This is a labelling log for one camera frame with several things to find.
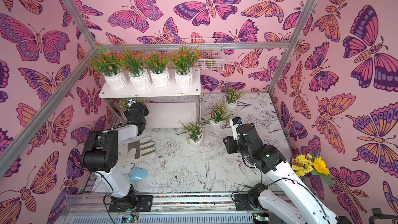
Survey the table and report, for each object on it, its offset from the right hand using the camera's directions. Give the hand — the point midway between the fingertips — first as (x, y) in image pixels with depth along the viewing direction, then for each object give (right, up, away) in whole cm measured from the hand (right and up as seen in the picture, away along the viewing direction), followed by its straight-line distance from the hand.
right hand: (227, 138), depth 73 cm
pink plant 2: (-55, +17, +14) cm, 60 cm away
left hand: (-52, +16, +24) cm, 59 cm away
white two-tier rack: (-27, +22, +4) cm, 35 cm away
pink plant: (+7, +22, +27) cm, 35 cm away
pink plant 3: (-16, -2, +15) cm, 22 cm away
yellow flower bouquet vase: (+30, -9, -10) cm, 33 cm away
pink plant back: (-3, +11, +18) cm, 21 cm away
